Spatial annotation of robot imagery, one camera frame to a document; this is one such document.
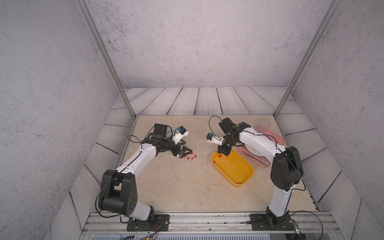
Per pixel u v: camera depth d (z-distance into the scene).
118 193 0.43
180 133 0.74
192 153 0.99
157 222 0.72
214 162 0.94
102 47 0.83
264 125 1.09
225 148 0.78
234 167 0.91
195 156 0.98
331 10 0.71
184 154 0.75
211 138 0.79
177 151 0.74
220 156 0.96
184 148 0.75
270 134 1.07
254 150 0.59
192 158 0.96
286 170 0.48
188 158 0.97
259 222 0.72
